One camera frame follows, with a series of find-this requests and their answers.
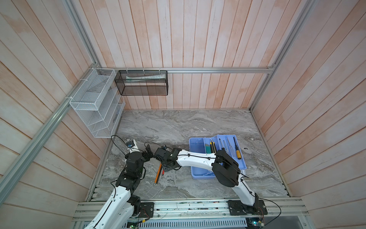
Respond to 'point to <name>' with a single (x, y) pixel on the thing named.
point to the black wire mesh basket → (142, 82)
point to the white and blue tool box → (198, 144)
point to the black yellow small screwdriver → (221, 143)
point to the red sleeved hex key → (163, 172)
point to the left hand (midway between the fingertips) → (142, 149)
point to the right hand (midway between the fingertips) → (167, 166)
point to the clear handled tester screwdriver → (230, 147)
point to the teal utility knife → (208, 149)
